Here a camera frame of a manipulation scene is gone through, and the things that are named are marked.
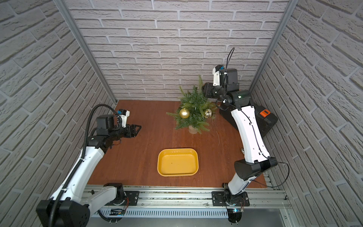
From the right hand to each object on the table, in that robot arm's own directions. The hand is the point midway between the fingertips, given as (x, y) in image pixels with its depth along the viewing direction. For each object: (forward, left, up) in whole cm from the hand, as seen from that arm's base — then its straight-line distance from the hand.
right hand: (209, 87), depth 70 cm
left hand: (-7, +40, -18) cm, 44 cm away
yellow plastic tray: (-21, +19, -42) cm, 51 cm away
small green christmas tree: (-1, +6, -10) cm, 12 cm away
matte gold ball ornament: (-7, +13, -11) cm, 18 cm away
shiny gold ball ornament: (-6, 0, -13) cm, 14 cm away
